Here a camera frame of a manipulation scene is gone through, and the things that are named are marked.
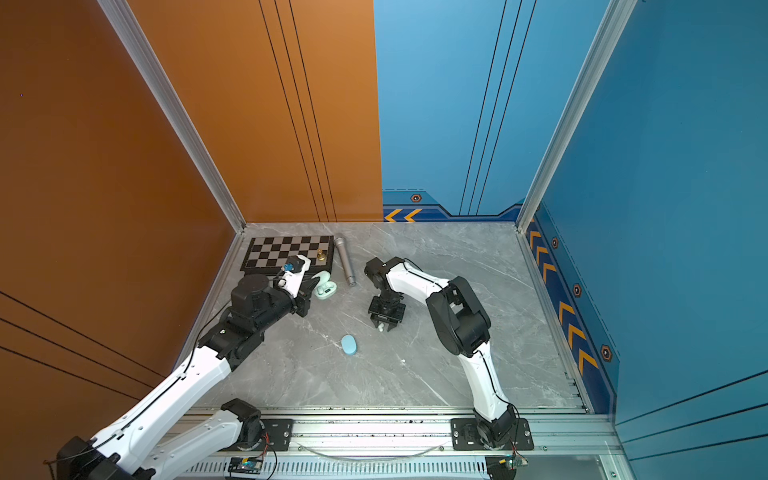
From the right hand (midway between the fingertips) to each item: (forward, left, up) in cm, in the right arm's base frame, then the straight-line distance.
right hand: (376, 326), depth 92 cm
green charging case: (0, +12, +21) cm, 24 cm away
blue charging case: (-6, +8, +1) cm, 10 cm away
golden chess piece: (+24, +20, +5) cm, 32 cm away
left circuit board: (-35, +31, -3) cm, 46 cm away
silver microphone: (+33, +15, +3) cm, 36 cm away
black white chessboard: (+26, +39, +5) cm, 47 cm away
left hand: (+3, +14, +24) cm, 28 cm away
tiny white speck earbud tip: (-10, -8, -2) cm, 13 cm away
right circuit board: (-34, -34, -1) cm, 48 cm away
